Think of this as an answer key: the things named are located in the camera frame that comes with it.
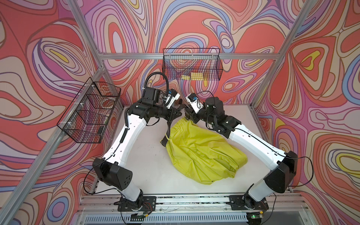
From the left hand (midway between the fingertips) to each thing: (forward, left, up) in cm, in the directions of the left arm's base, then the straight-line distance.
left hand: (181, 113), depth 71 cm
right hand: (+3, -4, -1) cm, 5 cm away
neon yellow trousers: (-11, -14, -26) cm, 32 cm away
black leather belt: (-5, +10, -19) cm, 22 cm away
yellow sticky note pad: (+32, -10, +2) cm, 34 cm away
